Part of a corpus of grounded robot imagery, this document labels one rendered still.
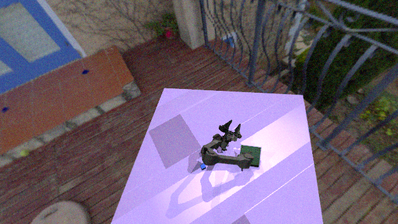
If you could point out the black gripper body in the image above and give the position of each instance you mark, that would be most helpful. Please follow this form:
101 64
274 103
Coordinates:
222 129

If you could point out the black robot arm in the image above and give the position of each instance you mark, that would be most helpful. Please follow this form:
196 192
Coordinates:
210 157

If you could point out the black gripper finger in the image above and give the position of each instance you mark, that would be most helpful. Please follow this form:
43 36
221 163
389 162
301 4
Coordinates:
238 129
226 126

